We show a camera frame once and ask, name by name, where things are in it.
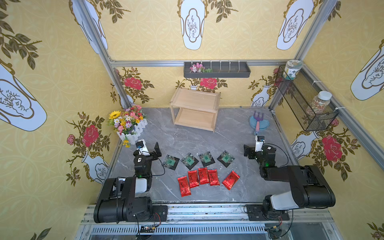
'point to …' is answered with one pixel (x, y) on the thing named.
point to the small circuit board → (147, 228)
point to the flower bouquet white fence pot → (128, 123)
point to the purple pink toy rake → (258, 119)
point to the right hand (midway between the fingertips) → (255, 144)
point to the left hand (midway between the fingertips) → (143, 145)
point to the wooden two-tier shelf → (195, 108)
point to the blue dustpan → (264, 124)
